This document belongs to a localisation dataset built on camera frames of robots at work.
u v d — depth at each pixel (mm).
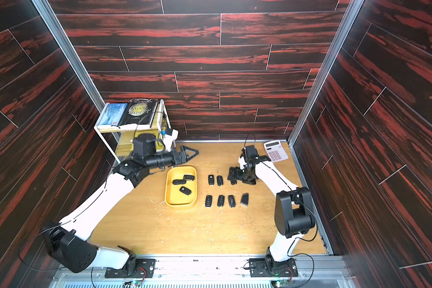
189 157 647
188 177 1013
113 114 862
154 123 827
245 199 934
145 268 732
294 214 468
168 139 651
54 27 704
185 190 959
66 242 391
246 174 769
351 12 673
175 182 988
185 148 623
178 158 623
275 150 1143
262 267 730
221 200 927
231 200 925
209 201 931
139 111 866
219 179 1011
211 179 1015
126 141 986
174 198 952
